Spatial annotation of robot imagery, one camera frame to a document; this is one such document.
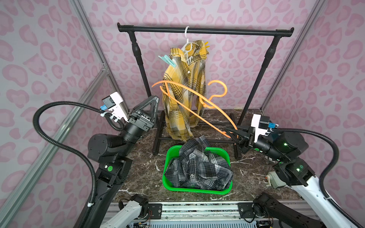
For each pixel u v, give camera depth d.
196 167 0.72
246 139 0.46
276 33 0.52
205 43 0.84
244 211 0.73
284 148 0.40
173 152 0.86
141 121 0.37
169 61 0.53
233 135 0.48
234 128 0.49
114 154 0.38
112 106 0.39
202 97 0.45
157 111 0.48
